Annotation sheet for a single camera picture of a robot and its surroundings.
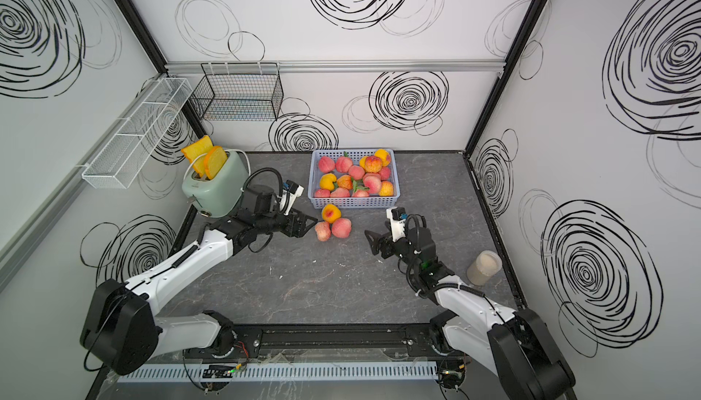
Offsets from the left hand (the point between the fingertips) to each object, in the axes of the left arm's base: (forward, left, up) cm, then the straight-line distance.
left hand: (308, 217), depth 81 cm
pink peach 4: (+27, -14, -10) cm, 32 cm away
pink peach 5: (+17, -9, -9) cm, 21 cm away
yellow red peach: (+8, -6, -9) cm, 14 cm away
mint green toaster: (+10, +32, -4) cm, 33 cm away
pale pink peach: (+2, -3, -11) cm, 11 cm away
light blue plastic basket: (+24, -12, -10) cm, 29 cm away
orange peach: (+22, -10, -9) cm, 26 cm away
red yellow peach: (+27, -20, -4) cm, 34 cm away
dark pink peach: (+16, -2, -10) cm, 19 cm away
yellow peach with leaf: (+23, -3, -11) cm, 26 cm away
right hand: (-2, -21, -3) cm, 21 cm away
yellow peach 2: (+33, -17, -10) cm, 38 cm away
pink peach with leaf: (+19, -21, -6) cm, 29 cm away
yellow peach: (+33, -25, -6) cm, 42 cm away
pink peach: (+31, -2, -9) cm, 32 cm away
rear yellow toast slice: (+22, +41, +5) cm, 47 cm away
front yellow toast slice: (+19, +34, +4) cm, 39 cm away
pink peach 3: (+28, -26, -10) cm, 39 cm away
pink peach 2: (+31, -9, -9) cm, 33 cm away
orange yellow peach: (+18, -26, -9) cm, 33 cm away
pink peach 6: (+3, -10, -10) cm, 15 cm away
